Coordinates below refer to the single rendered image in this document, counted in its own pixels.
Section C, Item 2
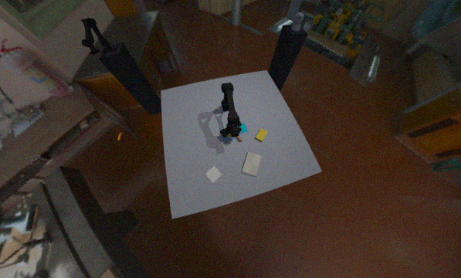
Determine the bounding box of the yellow rectangular block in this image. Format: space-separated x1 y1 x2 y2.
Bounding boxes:
255 128 267 142

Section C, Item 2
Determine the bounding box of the beige rectangular block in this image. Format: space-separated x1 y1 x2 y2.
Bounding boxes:
242 152 262 177

